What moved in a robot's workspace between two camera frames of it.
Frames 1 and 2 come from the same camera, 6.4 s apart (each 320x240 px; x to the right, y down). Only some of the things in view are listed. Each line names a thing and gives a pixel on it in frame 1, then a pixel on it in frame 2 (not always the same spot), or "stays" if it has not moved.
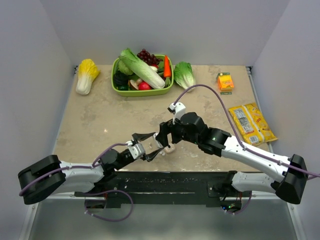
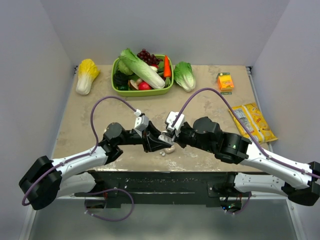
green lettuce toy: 183,75 stays
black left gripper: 150,156 → 149,144
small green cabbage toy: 122,67 stays
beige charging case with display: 168,150 stays
